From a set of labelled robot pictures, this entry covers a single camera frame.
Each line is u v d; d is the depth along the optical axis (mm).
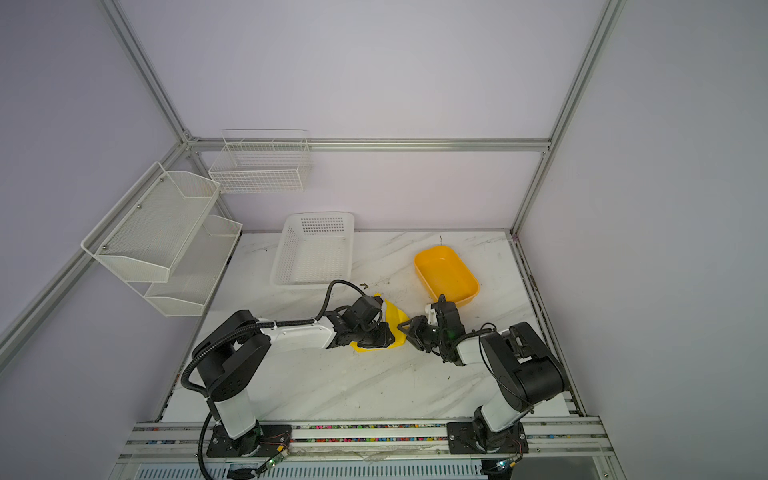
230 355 493
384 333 799
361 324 726
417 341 833
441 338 745
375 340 799
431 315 877
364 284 1047
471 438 732
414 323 851
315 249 1149
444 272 1049
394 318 935
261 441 717
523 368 465
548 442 750
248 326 514
